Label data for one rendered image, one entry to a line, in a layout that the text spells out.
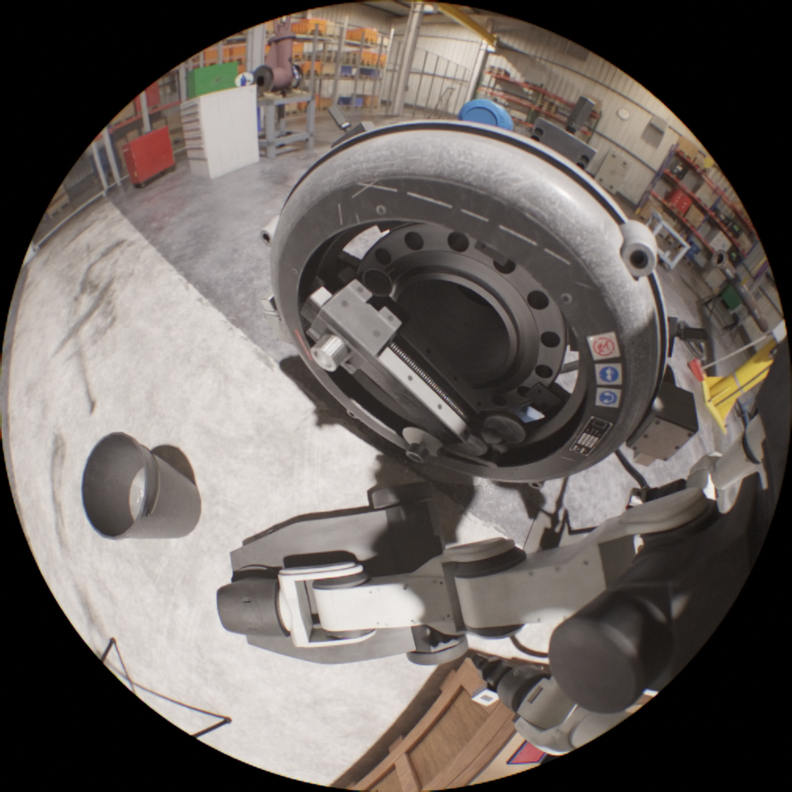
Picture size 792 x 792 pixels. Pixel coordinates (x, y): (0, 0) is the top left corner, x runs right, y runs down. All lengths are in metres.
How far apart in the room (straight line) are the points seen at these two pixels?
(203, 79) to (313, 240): 7.13
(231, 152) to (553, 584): 4.33
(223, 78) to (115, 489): 7.38
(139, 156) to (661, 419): 5.62
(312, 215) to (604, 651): 0.54
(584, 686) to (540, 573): 0.23
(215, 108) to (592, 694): 4.26
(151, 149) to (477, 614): 5.72
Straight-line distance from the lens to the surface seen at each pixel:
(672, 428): 0.50
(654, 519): 0.38
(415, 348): 0.51
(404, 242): 0.49
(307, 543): 0.83
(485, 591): 0.52
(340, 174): 0.35
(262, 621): 0.71
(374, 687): 1.17
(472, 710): 1.03
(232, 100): 4.11
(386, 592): 0.63
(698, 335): 0.51
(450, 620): 0.62
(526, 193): 0.27
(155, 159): 5.50
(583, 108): 0.40
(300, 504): 1.01
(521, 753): 0.91
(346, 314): 0.38
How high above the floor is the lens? 0.99
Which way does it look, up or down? 61 degrees down
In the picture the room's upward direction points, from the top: 18 degrees clockwise
